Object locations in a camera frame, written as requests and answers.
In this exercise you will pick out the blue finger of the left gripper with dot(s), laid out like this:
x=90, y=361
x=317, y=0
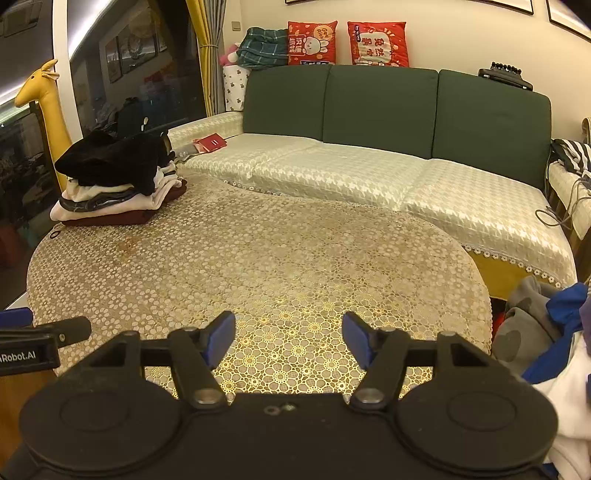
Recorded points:
x=16, y=318

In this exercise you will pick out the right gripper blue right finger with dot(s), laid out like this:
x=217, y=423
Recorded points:
x=361, y=339

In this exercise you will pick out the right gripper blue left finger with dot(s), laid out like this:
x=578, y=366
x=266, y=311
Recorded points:
x=216, y=338

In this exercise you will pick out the gold lace tablecloth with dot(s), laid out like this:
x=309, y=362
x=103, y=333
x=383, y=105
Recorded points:
x=288, y=268

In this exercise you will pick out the dark red folded garment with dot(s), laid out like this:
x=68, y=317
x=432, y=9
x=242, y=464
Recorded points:
x=137, y=217

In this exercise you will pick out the grey hoodie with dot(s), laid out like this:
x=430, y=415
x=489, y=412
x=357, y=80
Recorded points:
x=526, y=331

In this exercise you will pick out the black folded garment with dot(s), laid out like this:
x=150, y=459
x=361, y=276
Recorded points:
x=101, y=160

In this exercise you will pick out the red booklet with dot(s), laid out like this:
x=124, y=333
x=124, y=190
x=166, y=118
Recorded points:
x=209, y=143

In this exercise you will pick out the blue garment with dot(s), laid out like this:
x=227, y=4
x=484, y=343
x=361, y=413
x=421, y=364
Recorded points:
x=564, y=313

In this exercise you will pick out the white garment in pile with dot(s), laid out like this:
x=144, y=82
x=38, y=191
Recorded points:
x=570, y=451

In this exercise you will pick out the green sofa with cream cover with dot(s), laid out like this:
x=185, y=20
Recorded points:
x=467, y=154

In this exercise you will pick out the yellow giraffe toy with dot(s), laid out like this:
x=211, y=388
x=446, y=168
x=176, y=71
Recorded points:
x=41, y=87

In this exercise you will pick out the white patterned pillow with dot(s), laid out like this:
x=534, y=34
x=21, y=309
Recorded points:
x=235, y=79

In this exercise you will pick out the pink plush toy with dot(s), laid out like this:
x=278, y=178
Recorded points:
x=230, y=57

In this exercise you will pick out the striped black white cloth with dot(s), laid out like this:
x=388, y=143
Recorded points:
x=573, y=155

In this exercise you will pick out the green plaid blanket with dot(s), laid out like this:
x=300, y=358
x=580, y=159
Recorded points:
x=263, y=49

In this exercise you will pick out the red text cushion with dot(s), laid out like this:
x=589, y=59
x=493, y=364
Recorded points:
x=378, y=43

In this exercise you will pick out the black device on sofa back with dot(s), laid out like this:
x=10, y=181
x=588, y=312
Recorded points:
x=506, y=74

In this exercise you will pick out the red rabbit cushion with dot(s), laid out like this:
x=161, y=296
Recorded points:
x=311, y=43

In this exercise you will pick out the yellow grey curtain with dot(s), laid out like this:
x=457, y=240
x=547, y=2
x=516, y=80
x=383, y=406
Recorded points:
x=207, y=18

